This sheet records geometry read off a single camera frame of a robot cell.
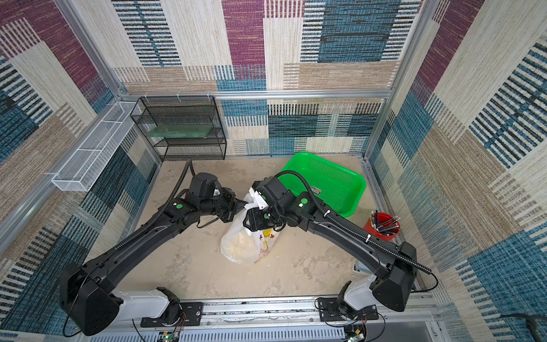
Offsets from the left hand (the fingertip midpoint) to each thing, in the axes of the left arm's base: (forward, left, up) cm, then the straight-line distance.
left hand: (252, 200), depth 74 cm
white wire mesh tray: (+6, +56, +10) cm, 57 cm away
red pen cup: (-4, -49, -14) cm, 51 cm away
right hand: (-8, -1, -2) cm, 9 cm away
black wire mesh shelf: (+49, +36, +5) cm, 60 cm away
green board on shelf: (+40, +33, -1) cm, 52 cm away
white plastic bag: (-9, +5, -17) cm, 20 cm away
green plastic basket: (+21, -39, -22) cm, 50 cm away
